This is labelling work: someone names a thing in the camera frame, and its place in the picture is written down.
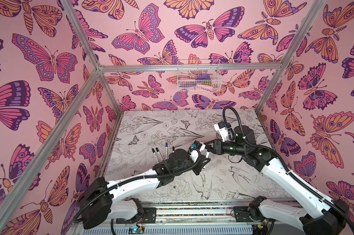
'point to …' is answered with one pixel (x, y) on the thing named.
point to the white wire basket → (199, 75)
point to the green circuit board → (135, 230)
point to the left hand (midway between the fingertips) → (210, 158)
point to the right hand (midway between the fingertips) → (205, 142)
